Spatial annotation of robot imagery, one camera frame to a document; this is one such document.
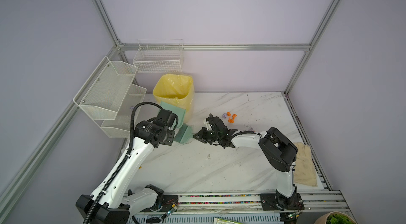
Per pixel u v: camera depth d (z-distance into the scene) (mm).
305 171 835
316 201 765
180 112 838
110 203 368
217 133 732
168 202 734
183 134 946
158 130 478
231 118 1050
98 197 366
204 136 801
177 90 1043
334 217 623
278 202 657
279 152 505
